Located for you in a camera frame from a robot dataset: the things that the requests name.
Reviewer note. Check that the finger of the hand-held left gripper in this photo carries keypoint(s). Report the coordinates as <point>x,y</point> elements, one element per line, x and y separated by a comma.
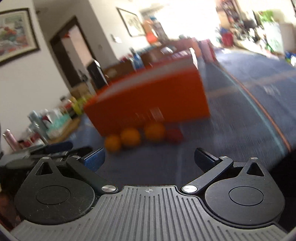
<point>79,151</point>
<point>57,146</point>

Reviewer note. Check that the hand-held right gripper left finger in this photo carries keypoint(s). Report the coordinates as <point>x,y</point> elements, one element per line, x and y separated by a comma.
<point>93,160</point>

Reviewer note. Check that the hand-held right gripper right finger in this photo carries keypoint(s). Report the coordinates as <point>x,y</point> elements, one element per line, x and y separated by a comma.
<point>203,160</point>

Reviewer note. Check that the orange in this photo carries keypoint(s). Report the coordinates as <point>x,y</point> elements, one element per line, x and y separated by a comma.
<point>130,137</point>
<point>112,143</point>
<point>155,132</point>

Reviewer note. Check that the red apple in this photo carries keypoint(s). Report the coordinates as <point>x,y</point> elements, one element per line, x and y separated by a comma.
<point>174,136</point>

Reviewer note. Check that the orange cardboard box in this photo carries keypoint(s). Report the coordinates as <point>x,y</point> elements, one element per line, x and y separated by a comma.
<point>148,92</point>

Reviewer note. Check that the pink bottle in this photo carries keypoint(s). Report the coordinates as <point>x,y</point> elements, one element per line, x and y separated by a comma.
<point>9,139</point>

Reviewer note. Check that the cluster of bottles and jars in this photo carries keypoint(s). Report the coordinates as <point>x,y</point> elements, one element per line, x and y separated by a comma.
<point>55,118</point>

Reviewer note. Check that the blue patterned tablecloth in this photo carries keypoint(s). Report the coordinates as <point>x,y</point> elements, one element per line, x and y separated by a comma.
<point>231,104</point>

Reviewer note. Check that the black appliance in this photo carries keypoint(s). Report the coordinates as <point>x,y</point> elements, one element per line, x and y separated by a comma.
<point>97,74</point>

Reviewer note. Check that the wooden chair with oval cutout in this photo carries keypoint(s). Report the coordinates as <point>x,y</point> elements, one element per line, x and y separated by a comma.
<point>118,69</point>
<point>161,52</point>

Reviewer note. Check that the blue water jug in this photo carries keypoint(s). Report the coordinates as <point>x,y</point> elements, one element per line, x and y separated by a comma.
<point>137,60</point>

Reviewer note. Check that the red cylindrical can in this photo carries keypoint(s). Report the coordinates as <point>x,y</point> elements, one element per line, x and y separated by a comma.
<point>208,51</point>

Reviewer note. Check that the colourful framed painting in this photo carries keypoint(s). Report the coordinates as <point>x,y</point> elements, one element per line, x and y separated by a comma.
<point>16,34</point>

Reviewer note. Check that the red plastic basket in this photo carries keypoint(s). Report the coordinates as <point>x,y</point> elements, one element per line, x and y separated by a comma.
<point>227,39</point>

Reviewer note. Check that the orange-red paper bag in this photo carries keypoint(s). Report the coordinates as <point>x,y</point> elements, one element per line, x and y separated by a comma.
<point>150,36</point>

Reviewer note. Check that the dark framed white picture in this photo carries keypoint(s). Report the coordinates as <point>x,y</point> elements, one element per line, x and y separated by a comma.
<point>133,22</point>

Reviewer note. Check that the white chest freezer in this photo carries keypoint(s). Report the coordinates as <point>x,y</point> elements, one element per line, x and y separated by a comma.
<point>277,37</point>

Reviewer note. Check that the dark wooden door frame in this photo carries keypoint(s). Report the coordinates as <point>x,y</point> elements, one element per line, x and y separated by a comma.
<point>55,58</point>

